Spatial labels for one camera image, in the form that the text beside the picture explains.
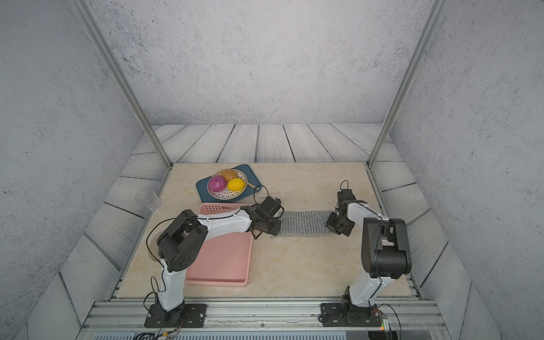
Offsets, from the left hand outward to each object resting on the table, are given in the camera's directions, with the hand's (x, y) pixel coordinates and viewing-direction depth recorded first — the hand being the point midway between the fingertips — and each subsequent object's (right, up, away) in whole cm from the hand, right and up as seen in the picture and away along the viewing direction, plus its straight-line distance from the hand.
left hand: (281, 229), depth 93 cm
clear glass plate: (-53, -8, -5) cm, 54 cm away
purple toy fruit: (-31, +20, +11) cm, 38 cm away
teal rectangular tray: (-37, +13, +12) cm, 41 cm away
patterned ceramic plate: (-27, +14, +14) cm, 34 cm away
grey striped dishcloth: (+11, +2, +3) cm, 11 cm away
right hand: (+23, +1, +1) cm, 23 cm away
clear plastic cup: (-63, +13, +9) cm, 65 cm away
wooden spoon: (-14, +18, +17) cm, 29 cm away
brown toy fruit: (-27, +24, +18) cm, 40 cm away
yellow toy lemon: (-23, +19, +14) cm, 33 cm away
